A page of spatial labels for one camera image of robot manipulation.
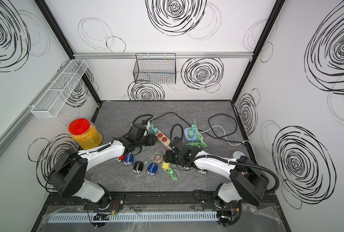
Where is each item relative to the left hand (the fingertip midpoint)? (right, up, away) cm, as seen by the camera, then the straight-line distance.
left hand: (154, 138), depth 89 cm
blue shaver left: (-15, -12, -4) cm, 20 cm away
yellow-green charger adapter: (+7, -15, -6) cm, 18 cm away
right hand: (+7, -11, -7) cm, 15 cm away
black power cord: (+37, +3, +12) cm, 39 cm away
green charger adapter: (+25, +4, +7) cm, 27 cm away
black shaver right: (+28, -18, -8) cm, 34 cm away
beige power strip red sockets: (+5, -1, +5) cm, 7 cm away
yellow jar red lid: (-38, +4, -8) cm, 39 cm away
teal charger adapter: (-1, +5, +5) cm, 7 cm away
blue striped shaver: (-1, -17, -7) cm, 18 cm away
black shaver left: (-9, -16, -6) cm, 19 cm away
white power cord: (+48, -1, +10) cm, 49 cm away
